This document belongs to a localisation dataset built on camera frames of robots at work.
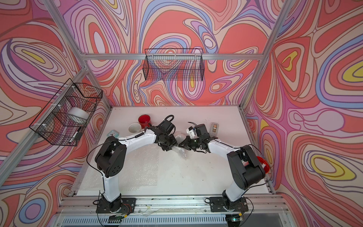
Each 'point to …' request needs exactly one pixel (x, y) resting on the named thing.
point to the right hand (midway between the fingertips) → (179, 149)
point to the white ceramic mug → (134, 127)
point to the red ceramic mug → (144, 120)
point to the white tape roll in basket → (79, 112)
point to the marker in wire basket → (77, 135)
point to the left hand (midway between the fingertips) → (179, 146)
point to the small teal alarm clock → (113, 133)
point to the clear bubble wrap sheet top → (179, 136)
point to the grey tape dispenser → (214, 127)
